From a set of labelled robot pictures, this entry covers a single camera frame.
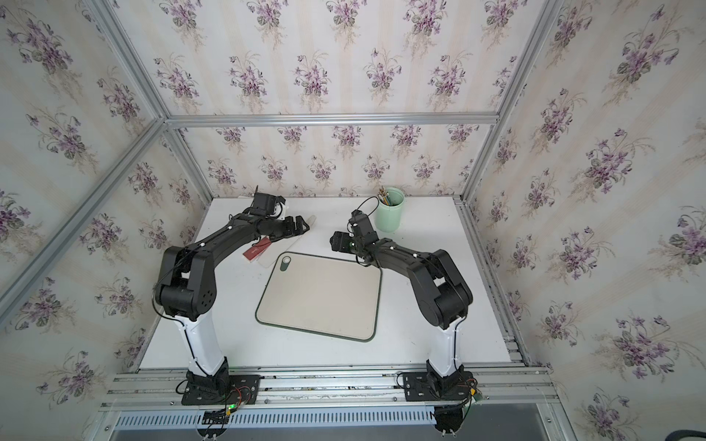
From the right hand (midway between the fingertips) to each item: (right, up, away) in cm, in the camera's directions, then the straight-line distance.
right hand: (341, 241), depth 96 cm
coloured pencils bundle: (+15, +16, +2) cm, 23 cm away
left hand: (-15, +4, +1) cm, 15 cm away
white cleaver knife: (-23, -3, +5) cm, 24 cm away
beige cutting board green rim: (-4, -18, -3) cm, 19 cm away
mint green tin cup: (+18, +11, +3) cm, 21 cm away
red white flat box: (-32, -3, +5) cm, 32 cm away
